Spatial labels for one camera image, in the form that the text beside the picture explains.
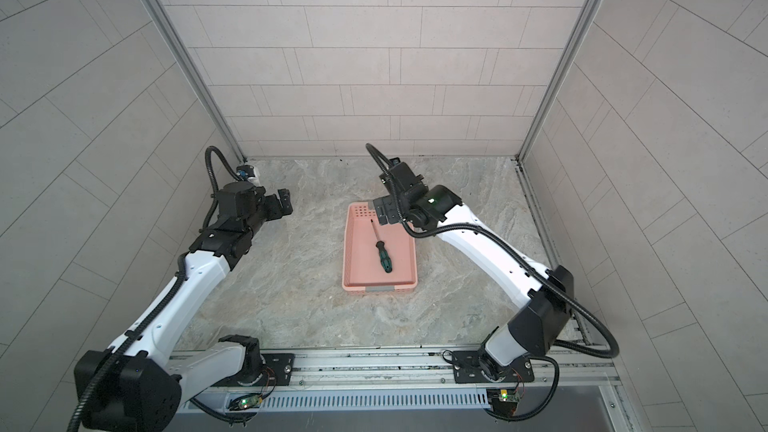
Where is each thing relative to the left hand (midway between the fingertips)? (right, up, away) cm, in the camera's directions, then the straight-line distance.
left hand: (280, 188), depth 79 cm
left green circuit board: (-2, -47, -14) cm, 49 cm away
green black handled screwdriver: (+27, -21, +9) cm, 35 cm away
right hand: (+31, -4, -2) cm, 31 cm away
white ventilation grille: (+26, -48, -11) cm, 56 cm away
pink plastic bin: (+21, -24, +8) cm, 33 cm away
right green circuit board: (+57, -48, -11) cm, 75 cm away
